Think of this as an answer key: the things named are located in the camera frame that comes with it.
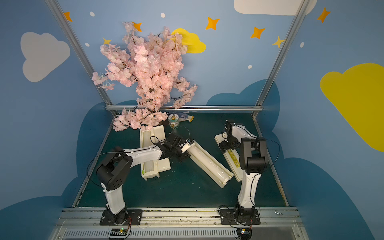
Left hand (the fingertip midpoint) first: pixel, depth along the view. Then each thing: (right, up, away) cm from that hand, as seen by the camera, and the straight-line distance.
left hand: (189, 151), depth 93 cm
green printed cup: (-12, +21, +14) cm, 28 cm away
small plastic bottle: (0, +23, +25) cm, 34 cm away
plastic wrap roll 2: (-23, -7, -9) cm, 26 cm away
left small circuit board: (-35, -37, -20) cm, 55 cm away
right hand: (+30, +2, +6) cm, 30 cm away
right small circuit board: (+29, -38, -20) cm, 51 cm away
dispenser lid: (-22, +11, +5) cm, 25 cm away
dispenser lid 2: (+27, -4, 0) cm, 28 cm away
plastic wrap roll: (+12, -6, -5) cm, 14 cm away
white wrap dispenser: (+14, -13, -6) cm, 20 cm away
